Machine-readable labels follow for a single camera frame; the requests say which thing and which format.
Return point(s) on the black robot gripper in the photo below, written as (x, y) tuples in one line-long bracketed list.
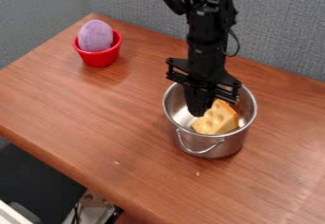
[(203, 74)]

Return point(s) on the yellow cheese wedge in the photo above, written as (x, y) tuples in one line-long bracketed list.
[(219, 121)]

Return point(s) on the metal pot with handle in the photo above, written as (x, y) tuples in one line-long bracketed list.
[(207, 146)]

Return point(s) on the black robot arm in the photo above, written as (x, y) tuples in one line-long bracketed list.
[(211, 19)]

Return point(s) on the red cup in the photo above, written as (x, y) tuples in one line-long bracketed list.
[(101, 58)]

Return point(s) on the purple plush egg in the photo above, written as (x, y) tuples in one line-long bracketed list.
[(96, 36)]

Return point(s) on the grey equipment under table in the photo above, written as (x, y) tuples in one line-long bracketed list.
[(93, 210)]

